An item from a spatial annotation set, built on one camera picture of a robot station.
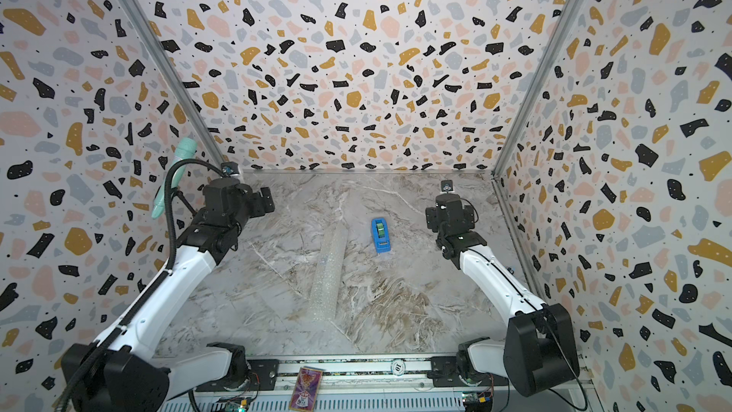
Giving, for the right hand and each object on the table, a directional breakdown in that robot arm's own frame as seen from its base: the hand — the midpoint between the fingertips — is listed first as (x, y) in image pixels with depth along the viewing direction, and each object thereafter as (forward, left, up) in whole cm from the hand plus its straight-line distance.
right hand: (455, 207), depth 86 cm
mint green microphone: (+5, +76, +18) cm, 78 cm away
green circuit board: (-48, +56, -19) cm, 77 cm away
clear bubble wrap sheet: (-16, +38, -12) cm, 43 cm away
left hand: (-3, +56, +10) cm, 57 cm away
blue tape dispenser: (+1, +23, -17) cm, 29 cm away
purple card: (-45, +40, -17) cm, 62 cm away
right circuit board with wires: (-46, -3, -21) cm, 50 cm away
